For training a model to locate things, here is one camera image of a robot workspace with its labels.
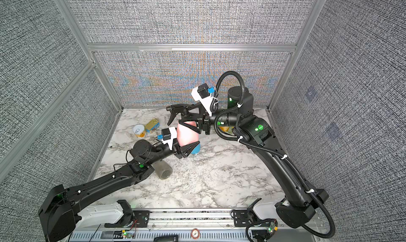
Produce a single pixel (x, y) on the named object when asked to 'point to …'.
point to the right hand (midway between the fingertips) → (182, 114)
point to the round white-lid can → (139, 130)
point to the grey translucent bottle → (163, 170)
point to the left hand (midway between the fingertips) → (198, 134)
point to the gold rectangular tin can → (152, 125)
